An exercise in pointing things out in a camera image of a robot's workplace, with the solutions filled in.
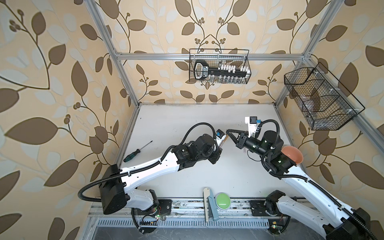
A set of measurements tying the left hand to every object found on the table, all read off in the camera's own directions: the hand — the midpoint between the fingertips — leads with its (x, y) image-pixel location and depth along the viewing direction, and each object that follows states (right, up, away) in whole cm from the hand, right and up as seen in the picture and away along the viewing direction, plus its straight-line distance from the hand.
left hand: (222, 147), depth 72 cm
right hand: (+2, +7, -4) cm, 8 cm away
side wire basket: (+51, +21, 0) cm, 55 cm away
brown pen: (0, +4, -5) cm, 7 cm away
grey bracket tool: (-7, -26, +3) cm, 27 cm away
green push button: (+1, -29, +5) cm, 30 cm away
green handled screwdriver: (-50, -7, +22) cm, 55 cm away
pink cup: (+46, -7, +17) cm, 49 cm away
